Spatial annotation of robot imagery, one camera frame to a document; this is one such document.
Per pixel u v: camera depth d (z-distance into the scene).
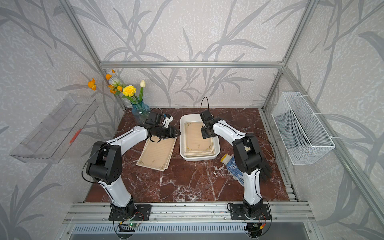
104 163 0.48
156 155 0.94
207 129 0.71
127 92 0.87
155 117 0.76
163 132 0.81
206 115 0.78
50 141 0.65
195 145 0.99
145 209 0.75
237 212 0.73
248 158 0.52
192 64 0.97
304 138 0.60
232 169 0.89
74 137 0.66
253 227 0.77
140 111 1.04
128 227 0.72
